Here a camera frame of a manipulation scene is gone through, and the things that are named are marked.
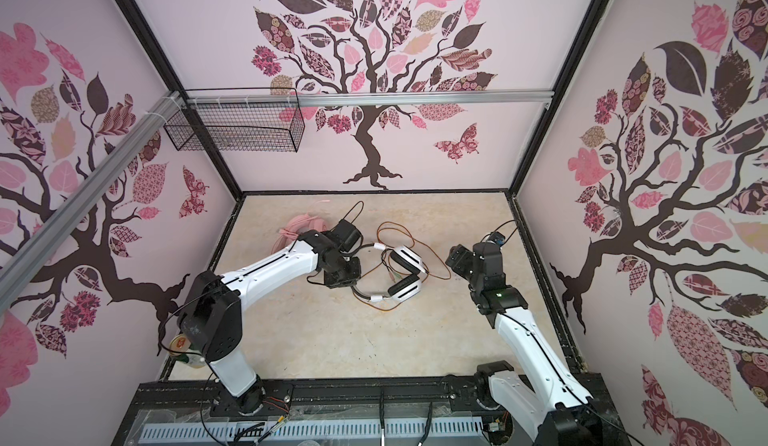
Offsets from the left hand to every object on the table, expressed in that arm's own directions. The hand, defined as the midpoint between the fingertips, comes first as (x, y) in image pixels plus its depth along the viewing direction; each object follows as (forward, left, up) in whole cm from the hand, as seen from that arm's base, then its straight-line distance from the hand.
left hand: (355, 284), depth 85 cm
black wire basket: (+46, +30, +25) cm, 61 cm away
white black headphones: (-3, -14, +5) cm, 15 cm away
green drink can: (-18, +42, +1) cm, 46 cm away
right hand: (+6, -30, +8) cm, 32 cm away
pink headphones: (+22, +19, -3) cm, 29 cm away
